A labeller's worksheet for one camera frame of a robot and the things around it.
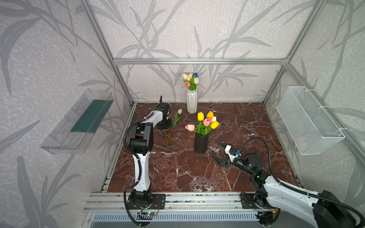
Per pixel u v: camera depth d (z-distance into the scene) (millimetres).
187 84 844
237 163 657
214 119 733
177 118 1085
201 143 841
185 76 866
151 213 704
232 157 632
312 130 622
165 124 921
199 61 994
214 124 696
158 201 726
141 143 581
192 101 1036
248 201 736
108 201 754
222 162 658
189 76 930
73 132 645
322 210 413
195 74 915
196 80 894
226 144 631
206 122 667
